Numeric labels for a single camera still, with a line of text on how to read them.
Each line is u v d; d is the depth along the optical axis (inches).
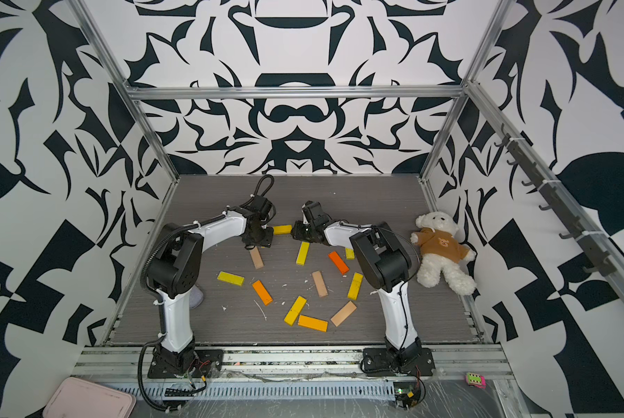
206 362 28.7
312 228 31.8
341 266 36.9
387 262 22.0
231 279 35.1
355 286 34.3
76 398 27.0
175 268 20.7
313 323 32.0
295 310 32.8
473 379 27.5
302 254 37.9
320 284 35.1
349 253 38.0
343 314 32.4
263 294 34.3
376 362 29.3
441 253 35.3
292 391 28.1
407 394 28.0
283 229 39.2
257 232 30.5
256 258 37.0
